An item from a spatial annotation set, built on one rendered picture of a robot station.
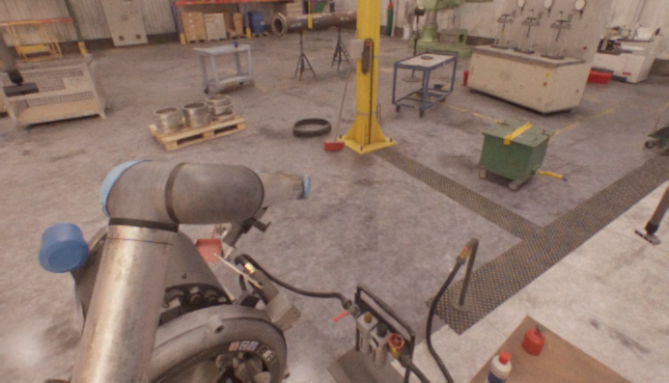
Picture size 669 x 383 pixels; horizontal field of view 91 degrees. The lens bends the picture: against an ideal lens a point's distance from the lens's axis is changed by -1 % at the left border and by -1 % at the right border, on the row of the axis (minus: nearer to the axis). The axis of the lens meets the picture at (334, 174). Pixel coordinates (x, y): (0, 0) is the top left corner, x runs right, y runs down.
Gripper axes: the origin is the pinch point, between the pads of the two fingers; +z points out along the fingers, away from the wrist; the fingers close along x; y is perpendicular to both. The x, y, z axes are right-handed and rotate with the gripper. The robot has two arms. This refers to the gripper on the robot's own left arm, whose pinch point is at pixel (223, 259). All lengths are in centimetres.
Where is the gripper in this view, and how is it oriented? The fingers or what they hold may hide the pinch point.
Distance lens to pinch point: 140.4
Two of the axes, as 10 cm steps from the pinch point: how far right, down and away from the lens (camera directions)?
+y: -8.1, -5.9, -0.2
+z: -5.8, 8.1, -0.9
